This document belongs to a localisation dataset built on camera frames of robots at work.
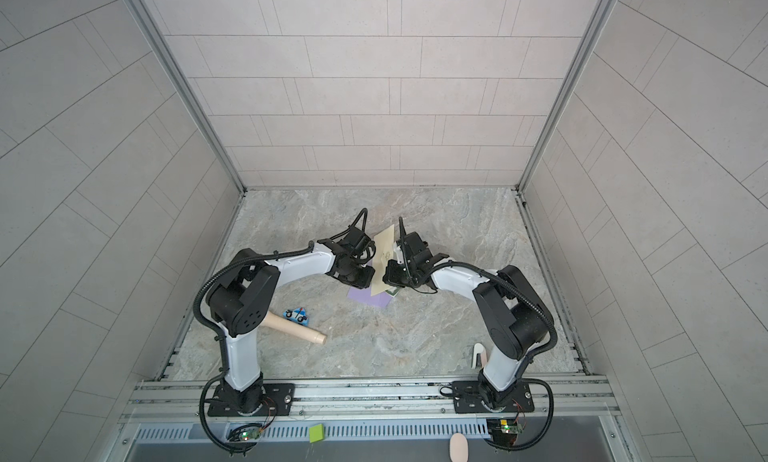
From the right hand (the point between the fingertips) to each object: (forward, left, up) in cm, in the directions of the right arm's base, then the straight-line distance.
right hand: (381, 279), depth 88 cm
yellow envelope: (+7, -1, +2) cm, 7 cm away
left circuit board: (-35, +31, -1) cm, 46 cm away
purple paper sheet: (-3, +5, -3) cm, 7 cm away
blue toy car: (-9, +24, -1) cm, 25 cm away
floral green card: (-3, -3, -3) cm, 6 cm away
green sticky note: (-36, +15, -1) cm, 39 cm away
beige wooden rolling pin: (-12, +26, -1) cm, 28 cm away
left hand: (+3, +1, -4) cm, 5 cm away
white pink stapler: (-22, -25, -4) cm, 33 cm away
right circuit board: (-38, -27, -6) cm, 47 cm away
